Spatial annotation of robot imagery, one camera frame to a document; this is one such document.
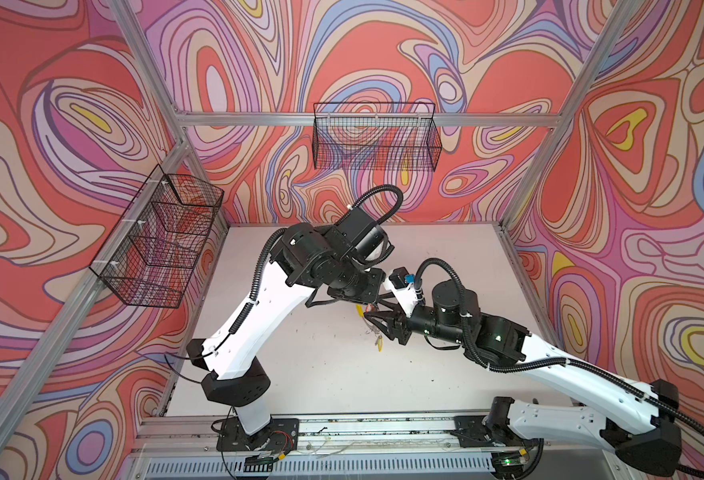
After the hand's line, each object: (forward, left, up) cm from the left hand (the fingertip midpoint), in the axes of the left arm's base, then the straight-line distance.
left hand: (384, 295), depth 60 cm
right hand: (0, +1, -7) cm, 7 cm away
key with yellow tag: (-4, 0, -14) cm, 15 cm away
